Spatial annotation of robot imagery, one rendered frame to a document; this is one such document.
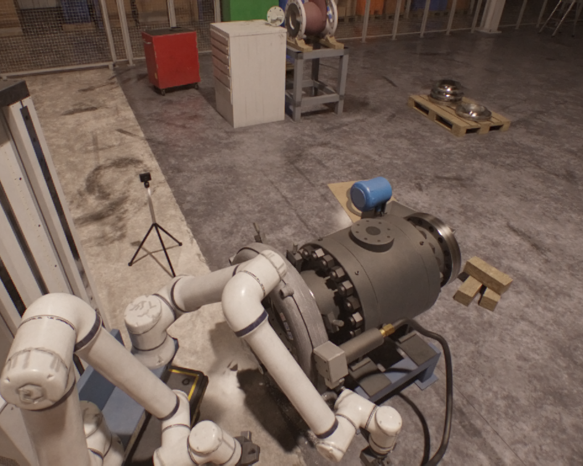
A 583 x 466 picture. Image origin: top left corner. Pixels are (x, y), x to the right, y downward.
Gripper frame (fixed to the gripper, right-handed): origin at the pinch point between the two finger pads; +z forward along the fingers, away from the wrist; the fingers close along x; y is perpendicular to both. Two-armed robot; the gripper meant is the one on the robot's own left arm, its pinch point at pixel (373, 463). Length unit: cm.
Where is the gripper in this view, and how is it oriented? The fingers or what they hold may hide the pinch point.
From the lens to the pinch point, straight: 179.8
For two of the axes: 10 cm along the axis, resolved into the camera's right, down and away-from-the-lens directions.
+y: 5.2, 5.0, -6.9
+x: 8.5, -3.0, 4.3
